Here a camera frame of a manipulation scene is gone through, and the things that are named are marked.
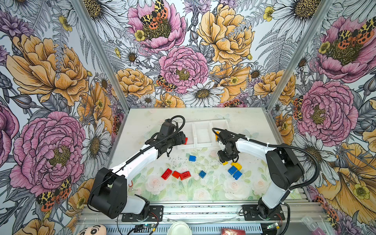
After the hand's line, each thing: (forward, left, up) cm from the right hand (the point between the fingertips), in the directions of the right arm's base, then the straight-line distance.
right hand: (225, 161), depth 91 cm
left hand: (+8, +27, +12) cm, 31 cm away
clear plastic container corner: (-33, -35, -1) cm, 48 cm away
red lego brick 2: (-8, +25, 0) cm, 26 cm away
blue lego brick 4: (-9, -5, 0) cm, 10 cm away
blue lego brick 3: (-5, -4, 0) cm, 6 cm away
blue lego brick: (+4, +20, -2) cm, 20 cm away
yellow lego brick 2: (-1, 0, -1) cm, 1 cm away
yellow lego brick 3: (-3, -7, 0) cm, 7 cm away
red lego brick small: (-7, +30, 0) cm, 31 cm away
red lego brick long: (-6, +35, 0) cm, 36 cm away
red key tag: (-11, +54, 0) cm, 56 cm away
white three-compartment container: (+22, +14, -1) cm, 26 cm away
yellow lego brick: (+9, +6, +15) cm, 18 cm away
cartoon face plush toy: (-33, +62, +7) cm, 71 cm away
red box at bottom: (-35, +4, +3) cm, 35 cm away
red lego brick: (+17, +24, 0) cm, 29 cm away
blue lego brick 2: (-7, +15, 0) cm, 16 cm away
